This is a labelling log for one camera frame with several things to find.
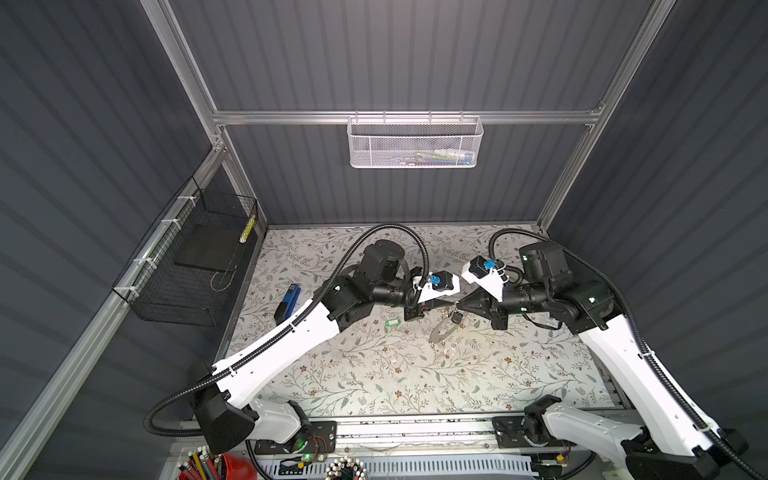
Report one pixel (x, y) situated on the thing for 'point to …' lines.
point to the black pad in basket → (212, 246)
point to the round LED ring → (343, 463)
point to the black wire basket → (186, 270)
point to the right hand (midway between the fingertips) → (464, 305)
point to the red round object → (235, 467)
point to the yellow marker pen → (247, 229)
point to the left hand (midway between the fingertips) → (451, 292)
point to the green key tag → (393, 323)
